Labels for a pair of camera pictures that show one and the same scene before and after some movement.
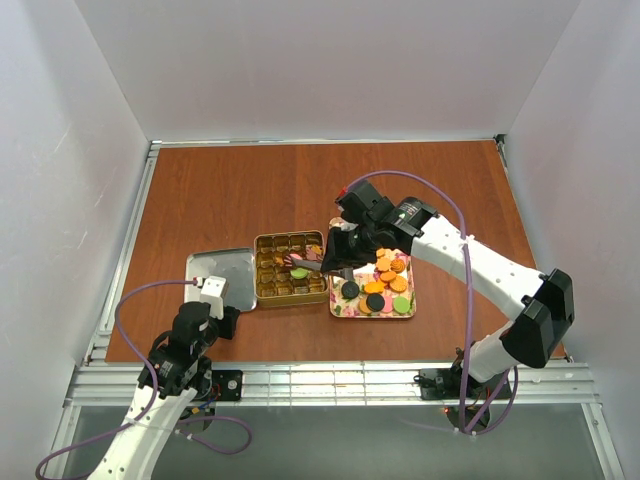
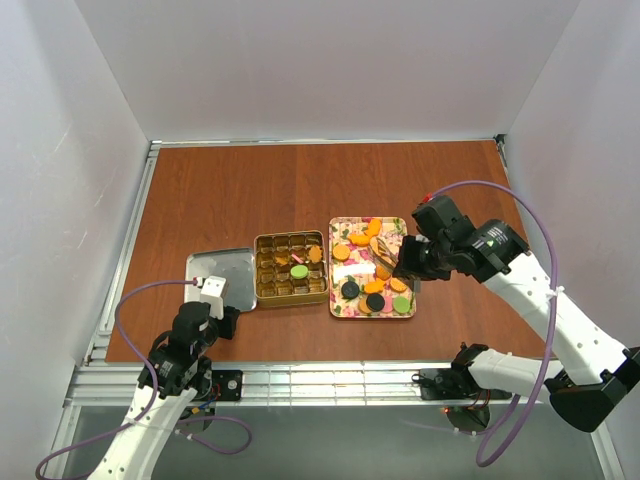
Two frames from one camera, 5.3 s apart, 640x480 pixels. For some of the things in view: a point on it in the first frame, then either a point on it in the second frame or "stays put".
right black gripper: [338, 251] → [410, 259]
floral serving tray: [382, 290] stays put
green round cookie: [299, 273] stays put
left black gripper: [228, 323] stays put
